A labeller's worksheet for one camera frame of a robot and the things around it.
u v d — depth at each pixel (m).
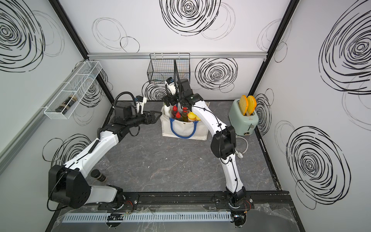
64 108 0.65
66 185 0.40
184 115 0.91
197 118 0.86
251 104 0.90
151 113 0.69
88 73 0.81
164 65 0.96
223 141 0.54
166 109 0.85
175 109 0.89
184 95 0.68
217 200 0.74
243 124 0.89
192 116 0.86
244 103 0.91
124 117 0.61
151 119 0.71
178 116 0.87
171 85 0.77
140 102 0.71
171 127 0.86
